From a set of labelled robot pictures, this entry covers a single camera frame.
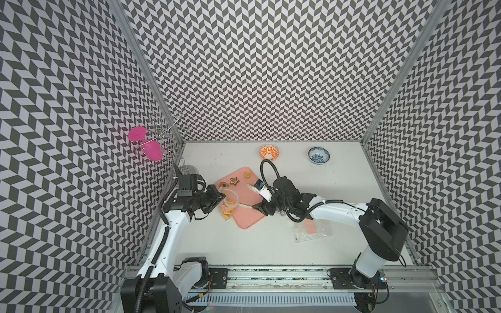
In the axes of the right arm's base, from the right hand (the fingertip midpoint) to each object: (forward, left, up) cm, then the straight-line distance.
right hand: (258, 202), depth 84 cm
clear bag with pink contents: (-9, -24, -9) cm, 27 cm away
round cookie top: (+19, +6, -7) cm, 21 cm away
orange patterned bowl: (+35, -6, -6) cm, 36 cm away
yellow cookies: (-4, +14, -4) cm, 15 cm away
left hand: (0, +13, +6) cm, 15 cm away
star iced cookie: (+16, +13, -7) cm, 21 cm away
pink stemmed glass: (+21, +49, +12) cm, 54 cm away
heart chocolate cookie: (+14, +18, -8) cm, 24 cm away
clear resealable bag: (+1, +13, -3) cm, 13 cm away
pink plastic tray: (-3, +5, -9) cm, 11 cm away
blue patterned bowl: (+31, -34, -6) cm, 46 cm away
